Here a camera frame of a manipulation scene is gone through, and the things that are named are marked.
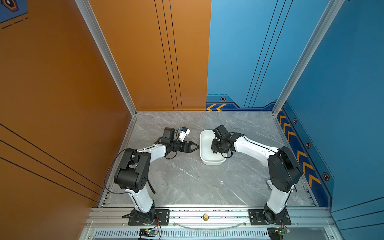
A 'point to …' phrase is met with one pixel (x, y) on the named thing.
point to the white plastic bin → (207, 156)
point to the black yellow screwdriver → (214, 153)
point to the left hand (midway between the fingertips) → (194, 145)
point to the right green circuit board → (283, 231)
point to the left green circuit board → (149, 232)
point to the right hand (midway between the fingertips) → (211, 148)
